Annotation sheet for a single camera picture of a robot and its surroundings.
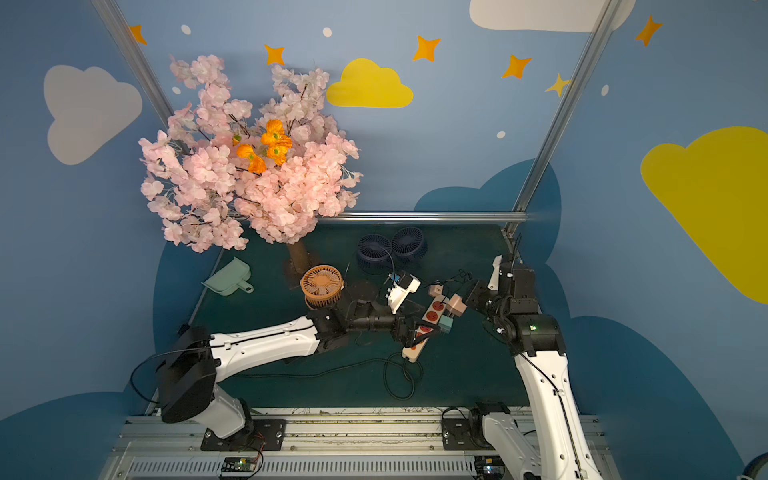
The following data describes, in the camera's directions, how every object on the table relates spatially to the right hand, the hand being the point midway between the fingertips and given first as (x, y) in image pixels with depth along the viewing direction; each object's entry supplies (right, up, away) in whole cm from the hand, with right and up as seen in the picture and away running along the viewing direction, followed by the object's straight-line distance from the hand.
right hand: (473, 284), depth 73 cm
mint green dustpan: (-80, -1, +34) cm, 87 cm away
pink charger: (-7, -3, +15) cm, 17 cm away
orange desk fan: (-42, -2, +20) cm, 47 cm away
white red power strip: (-7, -12, +20) cm, 25 cm away
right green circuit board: (+4, -45, -1) cm, 45 cm away
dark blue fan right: (-14, +11, +34) cm, 38 cm away
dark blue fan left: (-26, +8, +28) cm, 39 cm away
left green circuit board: (-58, -44, -1) cm, 73 cm away
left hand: (-11, -7, -4) cm, 13 cm away
